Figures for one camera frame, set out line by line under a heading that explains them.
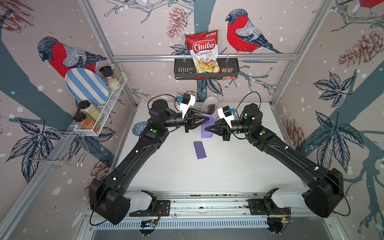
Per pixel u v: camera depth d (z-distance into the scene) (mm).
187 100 525
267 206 661
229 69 902
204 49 799
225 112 537
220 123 600
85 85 712
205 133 632
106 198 376
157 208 725
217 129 625
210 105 1065
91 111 644
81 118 592
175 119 561
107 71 795
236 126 590
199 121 603
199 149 951
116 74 856
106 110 698
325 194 380
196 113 590
